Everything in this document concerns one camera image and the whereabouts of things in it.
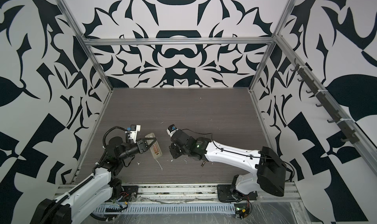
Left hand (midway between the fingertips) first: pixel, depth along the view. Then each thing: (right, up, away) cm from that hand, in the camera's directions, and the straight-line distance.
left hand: (156, 137), depth 77 cm
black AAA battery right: (+24, -17, +6) cm, 30 cm away
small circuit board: (+42, -34, -6) cm, 54 cm away
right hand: (+7, -5, -1) cm, 9 cm away
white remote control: (-1, -6, +1) cm, 6 cm away
